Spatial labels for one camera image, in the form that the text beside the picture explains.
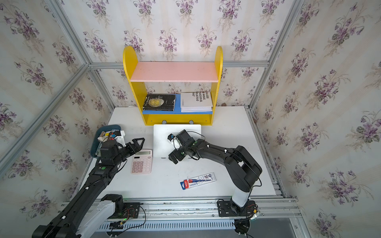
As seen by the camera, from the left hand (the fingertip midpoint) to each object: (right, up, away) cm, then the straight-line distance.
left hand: (142, 142), depth 80 cm
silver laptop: (+9, -4, +12) cm, 15 cm away
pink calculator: (-3, -13, +8) cm, 16 cm away
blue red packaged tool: (+31, -22, +2) cm, 38 cm away
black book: (+5, +25, +22) cm, 33 cm away
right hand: (+18, -7, +8) cm, 21 cm away
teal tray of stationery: (-34, +3, +20) cm, 39 cm away
